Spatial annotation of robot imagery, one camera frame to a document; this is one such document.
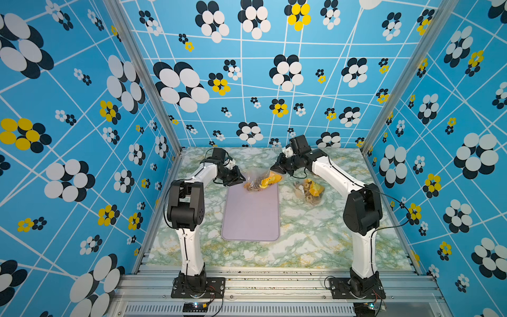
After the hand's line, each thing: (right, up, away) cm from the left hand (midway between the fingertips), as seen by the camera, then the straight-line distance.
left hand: (246, 177), depth 98 cm
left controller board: (-17, -47, -26) cm, 56 cm away
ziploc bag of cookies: (+7, 0, -4) cm, 8 cm away
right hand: (+13, +6, -8) cm, 16 cm away
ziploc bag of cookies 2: (+31, -7, -1) cm, 32 cm away
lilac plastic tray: (+3, -19, 0) cm, 19 cm away
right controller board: (+45, -47, -26) cm, 70 cm away
